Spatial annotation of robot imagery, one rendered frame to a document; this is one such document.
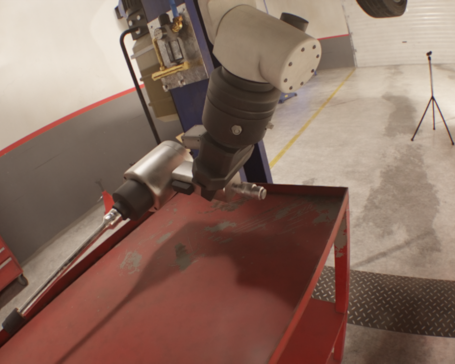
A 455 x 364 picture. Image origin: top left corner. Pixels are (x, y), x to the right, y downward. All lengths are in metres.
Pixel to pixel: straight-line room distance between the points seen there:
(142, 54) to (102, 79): 2.53
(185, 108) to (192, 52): 0.22
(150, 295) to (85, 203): 3.02
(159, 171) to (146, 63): 0.75
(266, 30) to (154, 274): 0.42
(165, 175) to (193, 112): 0.56
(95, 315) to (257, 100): 0.42
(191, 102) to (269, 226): 0.62
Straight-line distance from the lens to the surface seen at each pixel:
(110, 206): 3.07
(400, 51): 9.71
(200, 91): 0.95
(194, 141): 0.40
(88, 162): 3.43
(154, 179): 0.46
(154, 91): 1.16
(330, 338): 0.74
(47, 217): 3.29
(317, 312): 0.78
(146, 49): 1.14
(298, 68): 0.27
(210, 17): 0.30
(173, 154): 0.49
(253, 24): 0.28
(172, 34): 0.91
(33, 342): 0.56
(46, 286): 0.44
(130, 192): 0.45
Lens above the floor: 1.15
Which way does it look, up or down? 25 degrees down
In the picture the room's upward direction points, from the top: 18 degrees counter-clockwise
